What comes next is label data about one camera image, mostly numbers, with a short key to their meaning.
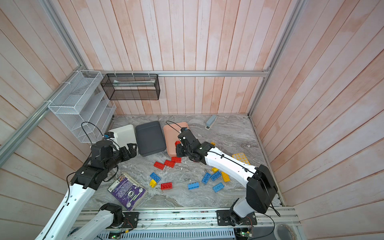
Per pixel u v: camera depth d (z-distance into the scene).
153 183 0.84
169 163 0.92
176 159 0.93
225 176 0.87
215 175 0.88
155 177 0.87
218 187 0.84
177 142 0.82
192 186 0.83
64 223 0.40
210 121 1.11
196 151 0.58
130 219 0.74
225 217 0.73
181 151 0.72
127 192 0.80
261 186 0.42
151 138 1.08
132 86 1.06
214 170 0.88
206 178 0.92
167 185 0.84
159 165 0.90
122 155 0.64
